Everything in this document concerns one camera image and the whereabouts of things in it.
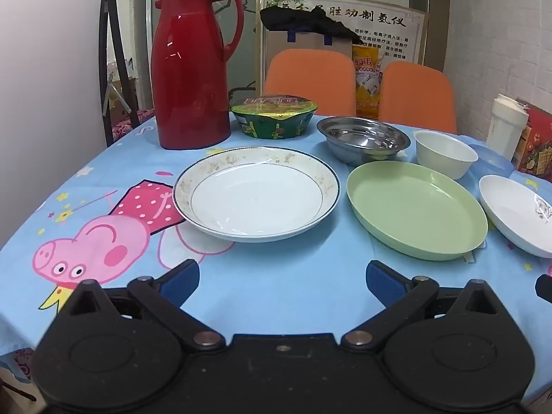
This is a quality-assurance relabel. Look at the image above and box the green instant noodle bowl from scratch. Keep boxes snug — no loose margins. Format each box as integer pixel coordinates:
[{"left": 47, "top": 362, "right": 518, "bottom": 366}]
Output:
[{"left": 230, "top": 94, "right": 319, "bottom": 140}]

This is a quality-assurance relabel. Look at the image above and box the blue translucent plastic bowl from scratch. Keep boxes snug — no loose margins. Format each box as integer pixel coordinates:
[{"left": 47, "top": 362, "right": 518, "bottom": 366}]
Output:
[{"left": 468, "top": 144, "right": 515, "bottom": 177}]

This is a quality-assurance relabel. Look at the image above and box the white tumbler with lid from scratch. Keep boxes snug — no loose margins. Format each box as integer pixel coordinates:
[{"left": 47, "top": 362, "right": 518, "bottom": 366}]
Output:
[{"left": 486, "top": 93, "right": 529, "bottom": 162}]

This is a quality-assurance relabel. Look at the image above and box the white plate with blue rim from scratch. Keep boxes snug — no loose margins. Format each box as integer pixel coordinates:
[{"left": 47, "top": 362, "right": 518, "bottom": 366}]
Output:
[{"left": 172, "top": 146, "right": 340, "bottom": 243}]

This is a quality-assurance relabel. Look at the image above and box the stainless steel bowl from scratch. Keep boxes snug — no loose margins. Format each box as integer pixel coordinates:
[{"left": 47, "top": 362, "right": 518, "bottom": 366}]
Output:
[{"left": 317, "top": 116, "right": 412, "bottom": 165}]

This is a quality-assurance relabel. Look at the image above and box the white bowl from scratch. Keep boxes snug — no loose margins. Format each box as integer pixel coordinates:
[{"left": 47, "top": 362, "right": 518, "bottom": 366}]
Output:
[{"left": 414, "top": 130, "right": 479, "bottom": 180}]

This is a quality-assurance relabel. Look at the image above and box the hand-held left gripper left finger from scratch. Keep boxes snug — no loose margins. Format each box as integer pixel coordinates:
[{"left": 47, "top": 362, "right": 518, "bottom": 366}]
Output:
[{"left": 65, "top": 259, "right": 227, "bottom": 352}]

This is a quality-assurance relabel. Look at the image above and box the yellow snack bag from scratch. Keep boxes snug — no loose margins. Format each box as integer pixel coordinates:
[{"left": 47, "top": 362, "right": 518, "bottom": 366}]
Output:
[{"left": 351, "top": 43, "right": 384, "bottom": 120}]

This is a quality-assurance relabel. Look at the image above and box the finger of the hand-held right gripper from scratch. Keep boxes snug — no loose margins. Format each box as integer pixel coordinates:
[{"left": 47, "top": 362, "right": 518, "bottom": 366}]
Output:
[{"left": 535, "top": 263, "right": 552, "bottom": 307}]

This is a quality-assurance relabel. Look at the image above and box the cardboard box with blue straps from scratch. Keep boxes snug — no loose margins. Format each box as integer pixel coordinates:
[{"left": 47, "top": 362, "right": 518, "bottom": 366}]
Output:
[{"left": 264, "top": 28, "right": 354, "bottom": 78}]

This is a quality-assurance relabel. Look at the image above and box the red thermos jug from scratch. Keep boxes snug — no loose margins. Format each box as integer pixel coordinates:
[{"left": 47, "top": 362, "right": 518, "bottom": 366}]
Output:
[{"left": 150, "top": 0, "right": 245, "bottom": 151}]

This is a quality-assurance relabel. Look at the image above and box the pink floral cloth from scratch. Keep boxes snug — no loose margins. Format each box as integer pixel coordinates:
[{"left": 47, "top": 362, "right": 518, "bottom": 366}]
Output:
[{"left": 110, "top": 110, "right": 156, "bottom": 139}]

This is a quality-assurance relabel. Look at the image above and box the black metal rack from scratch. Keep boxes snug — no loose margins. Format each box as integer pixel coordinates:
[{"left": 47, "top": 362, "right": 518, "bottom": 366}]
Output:
[{"left": 98, "top": 0, "right": 144, "bottom": 147}]

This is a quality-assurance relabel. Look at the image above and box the orange chair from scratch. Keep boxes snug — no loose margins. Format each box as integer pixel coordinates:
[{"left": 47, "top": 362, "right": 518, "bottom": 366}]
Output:
[
  {"left": 378, "top": 61, "right": 458, "bottom": 135},
  {"left": 264, "top": 49, "right": 358, "bottom": 117}
]

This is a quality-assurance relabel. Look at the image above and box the wall poster with large lettering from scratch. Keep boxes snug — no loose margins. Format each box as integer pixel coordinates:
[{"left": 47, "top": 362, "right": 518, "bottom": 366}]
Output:
[{"left": 259, "top": 0, "right": 425, "bottom": 70}]

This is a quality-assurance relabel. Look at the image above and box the red cracker box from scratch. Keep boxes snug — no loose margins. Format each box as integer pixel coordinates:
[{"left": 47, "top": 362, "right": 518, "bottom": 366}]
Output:
[{"left": 515, "top": 103, "right": 552, "bottom": 177}]

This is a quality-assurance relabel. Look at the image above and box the blue cartoon pig tablecloth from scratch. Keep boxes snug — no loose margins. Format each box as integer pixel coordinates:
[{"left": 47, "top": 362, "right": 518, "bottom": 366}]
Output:
[{"left": 0, "top": 114, "right": 552, "bottom": 402}]

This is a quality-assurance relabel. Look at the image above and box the green plastic plate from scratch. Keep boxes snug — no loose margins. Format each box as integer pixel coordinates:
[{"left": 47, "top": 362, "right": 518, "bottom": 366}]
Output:
[{"left": 347, "top": 160, "right": 489, "bottom": 261}]

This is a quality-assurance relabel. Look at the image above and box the white plate with floral print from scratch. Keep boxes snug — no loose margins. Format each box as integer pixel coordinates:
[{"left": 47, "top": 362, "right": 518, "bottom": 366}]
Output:
[{"left": 479, "top": 175, "right": 552, "bottom": 259}]

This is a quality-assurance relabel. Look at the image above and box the black cloth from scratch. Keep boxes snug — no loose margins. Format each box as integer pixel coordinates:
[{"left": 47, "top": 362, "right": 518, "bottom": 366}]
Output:
[{"left": 259, "top": 6, "right": 355, "bottom": 39}]

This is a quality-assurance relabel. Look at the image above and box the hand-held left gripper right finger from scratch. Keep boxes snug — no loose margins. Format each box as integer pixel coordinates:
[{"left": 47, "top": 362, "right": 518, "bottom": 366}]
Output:
[{"left": 342, "top": 260, "right": 501, "bottom": 351}]

